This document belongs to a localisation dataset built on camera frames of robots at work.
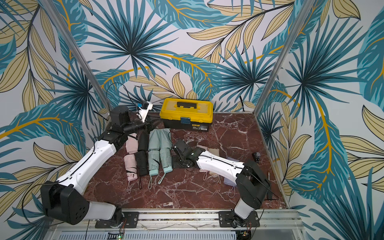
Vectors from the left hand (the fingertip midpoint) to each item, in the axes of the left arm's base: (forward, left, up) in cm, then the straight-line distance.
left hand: (159, 119), depth 74 cm
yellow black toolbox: (+17, -15, -14) cm, 27 cm away
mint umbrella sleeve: (+7, +9, -29) cm, 31 cm away
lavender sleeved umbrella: (-20, -36, -29) cm, 50 cm away
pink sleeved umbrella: (-14, -25, -29) cm, 41 cm away
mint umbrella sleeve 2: (+6, +2, -29) cm, 29 cm away
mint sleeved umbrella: (-9, +7, -28) cm, 30 cm away
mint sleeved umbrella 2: (-7, -1, -29) cm, 30 cm away
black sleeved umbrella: (-8, +14, -29) cm, 33 cm away
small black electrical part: (-4, -56, -27) cm, 62 cm away
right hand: (-12, -7, -22) cm, 26 cm away
